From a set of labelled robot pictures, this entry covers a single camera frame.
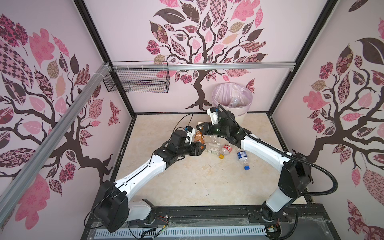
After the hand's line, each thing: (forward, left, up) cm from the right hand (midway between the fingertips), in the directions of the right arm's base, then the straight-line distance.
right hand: (199, 124), depth 79 cm
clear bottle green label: (+1, -10, -26) cm, 28 cm away
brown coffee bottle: (-7, 0, -2) cm, 7 cm away
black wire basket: (+56, +49, -9) cm, 76 cm away
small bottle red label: (-4, -17, -21) cm, 27 cm away
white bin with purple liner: (+31, -26, -6) cm, 41 cm away
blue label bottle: (-9, -27, -21) cm, 35 cm away
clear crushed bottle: (-10, -8, 0) cm, 13 cm away
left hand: (-11, -1, -8) cm, 13 cm away
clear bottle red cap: (+27, -26, -9) cm, 38 cm away
